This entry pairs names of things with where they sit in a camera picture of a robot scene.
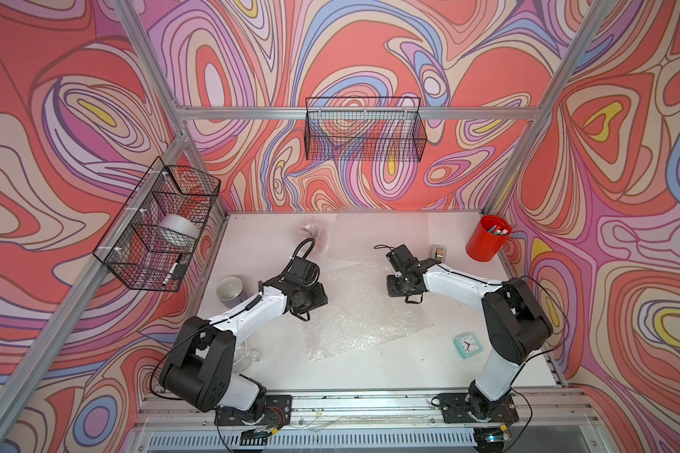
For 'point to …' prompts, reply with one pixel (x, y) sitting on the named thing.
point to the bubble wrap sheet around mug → (321, 229)
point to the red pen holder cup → (488, 238)
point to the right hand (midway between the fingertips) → (397, 294)
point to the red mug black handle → (311, 230)
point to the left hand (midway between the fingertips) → (326, 300)
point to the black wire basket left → (149, 240)
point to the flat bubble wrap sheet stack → (366, 237)
